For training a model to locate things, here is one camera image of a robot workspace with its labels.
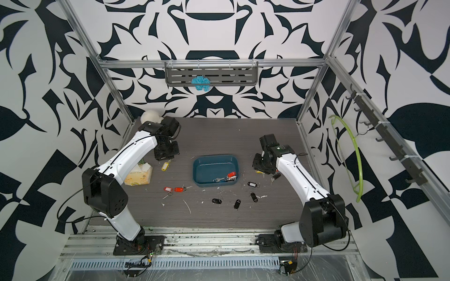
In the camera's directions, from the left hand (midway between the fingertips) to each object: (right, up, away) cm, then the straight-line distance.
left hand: (173, 153), depth 85 cm
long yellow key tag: (-4, -6, 0) cm, 7 cm away
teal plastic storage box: (+14, -9, +14) cm, 22 cm away
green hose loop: (+75, +1, -19) cm, 77 cm away
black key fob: (+39, -22, +2) cm, 45 cm away
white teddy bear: (-15, +19, +9) cm, 26 cm away
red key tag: (+28, -12, +10) cm, 32 cm away
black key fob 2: (+30, -24, 0) cm, 39 cm away
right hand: (+40, -5, 0) cm, 40 cm away
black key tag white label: (+39, -17, +7) cm, 43 cm away
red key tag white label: (-4, -18, +4) cm, 19 cm away
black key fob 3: (+21, -23, +2) cm, 31 cm away
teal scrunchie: (+13, +37, +7) cm, 40 cm away
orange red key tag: (+2, -18, +5) cm, 19 cm away
